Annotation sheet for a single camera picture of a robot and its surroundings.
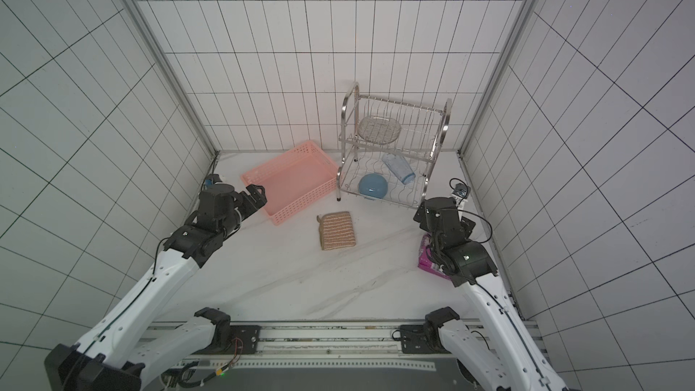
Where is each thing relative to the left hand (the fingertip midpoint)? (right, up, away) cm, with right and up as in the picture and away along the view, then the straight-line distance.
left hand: (253, 201), depth 78 cm
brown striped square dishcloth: (+24, -12, +14) cm, 30 cm away
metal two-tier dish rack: (+41, +16, +5) cm, 45 cm away
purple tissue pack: (+52, -19, +5) cm, 56 cm away
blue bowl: (+38, +3, +22) cm, 44 cm away
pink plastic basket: (+5, +6, +29) cm, 30 cm away
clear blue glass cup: (+48, +11, +22) cm, 54 cm away
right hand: (+51, -1, -5) cm, 51 cm away
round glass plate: (+39, +23, +11) cm, 46 cm away
